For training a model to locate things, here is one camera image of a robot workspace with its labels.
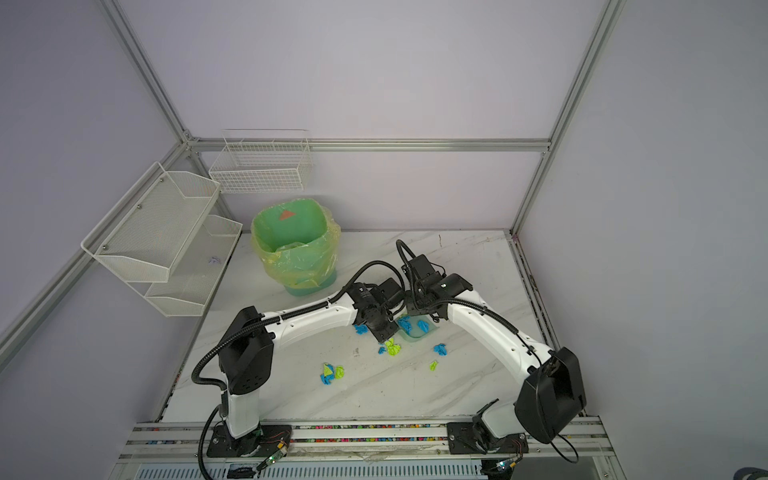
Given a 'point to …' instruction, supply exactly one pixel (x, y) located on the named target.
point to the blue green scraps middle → (389, 346)
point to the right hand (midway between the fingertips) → (414, 301)
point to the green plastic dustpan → (415, 328)
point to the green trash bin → (299, 239)
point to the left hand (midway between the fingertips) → (383, 328)
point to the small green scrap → (433, 366)
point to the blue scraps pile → (405, 323)
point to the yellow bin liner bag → (298, 240)
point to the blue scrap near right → (440, 349)
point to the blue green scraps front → (328, 373)
